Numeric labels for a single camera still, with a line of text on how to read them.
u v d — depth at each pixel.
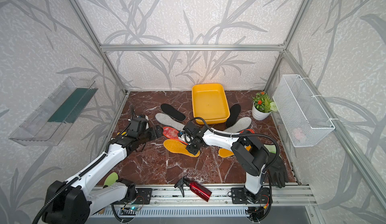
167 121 1.02
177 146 0.91
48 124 0.64
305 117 0.61
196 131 0.70
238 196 0.73
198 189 0.72
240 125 0.99
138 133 0.63
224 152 0.88
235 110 1.07
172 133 0.96
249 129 0.99
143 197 0.72
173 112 1.08
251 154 0.47
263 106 0.93
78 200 0.38
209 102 1.11
